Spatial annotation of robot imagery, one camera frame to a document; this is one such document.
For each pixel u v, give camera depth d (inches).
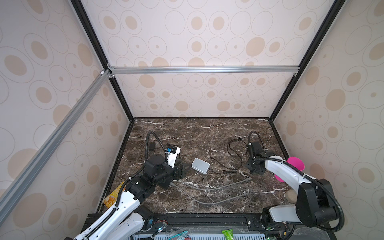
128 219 23.3
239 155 39.2
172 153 24.6
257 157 25.2
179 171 24.7
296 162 30.7
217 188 33.6
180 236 27.0
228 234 27.2
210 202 31.4
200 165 36.5
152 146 40.4
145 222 24.4
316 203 16.6
